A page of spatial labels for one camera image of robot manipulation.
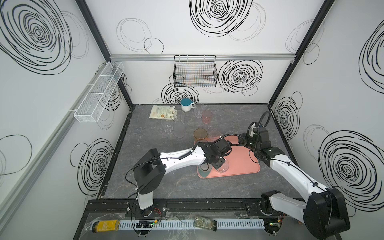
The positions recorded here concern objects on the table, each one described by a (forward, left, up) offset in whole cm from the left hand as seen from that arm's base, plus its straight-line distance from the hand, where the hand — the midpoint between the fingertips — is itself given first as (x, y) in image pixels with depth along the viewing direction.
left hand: (219, 158), depth 82 cm
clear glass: (+28, +34, -6) cm, 45 cm away
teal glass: (-10, +9, +11) cm, 17 cm away
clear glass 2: (+42, +12, -4) cm, 44 cm away
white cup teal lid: (+44, +22, -2) cm, 49 cm away
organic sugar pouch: (+40, +40, -8) cm, 57 cm away
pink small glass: (+37, +6, -8) cm, 39 cm away
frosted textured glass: (+25, +26, -8) cm, 37 cm away
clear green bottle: (-29, +9, -3) cm, 31 cm away
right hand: (+11, -11, +5) cm, 17 cm away
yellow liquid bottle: (-32, +52, -4) cm, 61 cm away
